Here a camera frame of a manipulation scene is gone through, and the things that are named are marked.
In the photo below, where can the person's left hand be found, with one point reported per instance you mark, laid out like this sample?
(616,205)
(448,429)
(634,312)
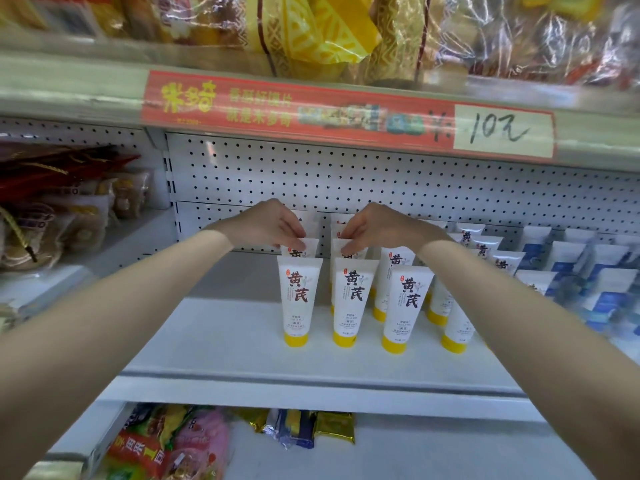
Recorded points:
(265,224)

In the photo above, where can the person's right hand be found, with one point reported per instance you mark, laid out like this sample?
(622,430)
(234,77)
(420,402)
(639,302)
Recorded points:
(395,229)

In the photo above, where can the row of yellow cap tubes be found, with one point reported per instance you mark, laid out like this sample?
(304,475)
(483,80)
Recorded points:
(300,304)

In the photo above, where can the group of blue-labelled white tubes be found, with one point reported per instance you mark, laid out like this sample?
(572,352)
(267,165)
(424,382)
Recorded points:
(565,254)

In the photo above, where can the person's left forearm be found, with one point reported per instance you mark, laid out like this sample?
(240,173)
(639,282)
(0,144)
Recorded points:
(75,354)

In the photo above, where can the person's right forearm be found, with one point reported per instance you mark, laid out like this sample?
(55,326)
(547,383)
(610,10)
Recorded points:
(550,354)

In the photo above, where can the red shelf label strip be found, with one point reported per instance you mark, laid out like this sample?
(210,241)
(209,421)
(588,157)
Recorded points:
(250,89)

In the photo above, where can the white paper price tag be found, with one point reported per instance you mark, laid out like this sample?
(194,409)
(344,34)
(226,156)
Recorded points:
(465,144)

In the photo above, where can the brown wrapped goods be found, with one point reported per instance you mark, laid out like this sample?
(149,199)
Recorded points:
(65,219)

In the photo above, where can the blue snack packet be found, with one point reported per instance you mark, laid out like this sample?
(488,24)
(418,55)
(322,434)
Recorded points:
(306,434)

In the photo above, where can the black green chips bag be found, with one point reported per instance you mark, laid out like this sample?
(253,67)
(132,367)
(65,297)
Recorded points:
(160,419)

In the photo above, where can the pink snack bag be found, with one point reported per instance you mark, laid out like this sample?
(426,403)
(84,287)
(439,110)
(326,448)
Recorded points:
(205,439)

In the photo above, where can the red yellow snack packet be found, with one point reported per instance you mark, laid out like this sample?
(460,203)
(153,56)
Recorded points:
(135,452)

